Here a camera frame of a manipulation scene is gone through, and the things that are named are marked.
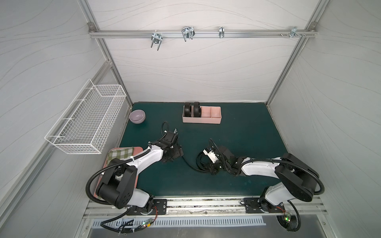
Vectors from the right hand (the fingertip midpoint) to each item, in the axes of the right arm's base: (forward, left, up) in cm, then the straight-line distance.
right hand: (205, 165), depth 86 cm
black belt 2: (+1, +1, +2) cm, 2 cm away
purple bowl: (+33, +50, +3) cm, 60 cm away
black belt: (+35, +6, +10) cm, 37 cm away
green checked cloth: (+5, +52, 0) cm, 52 cm away
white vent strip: (-28, +2, -2) cm, 28 cm away
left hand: (+5, +17, +2) cm, 18 cm away
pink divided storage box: (+41, -3, -2) cm, 42 cm away
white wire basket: (+6, +57, +31) cm, 65 cm away
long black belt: (+35, +13, +10) cm, 39 cm away
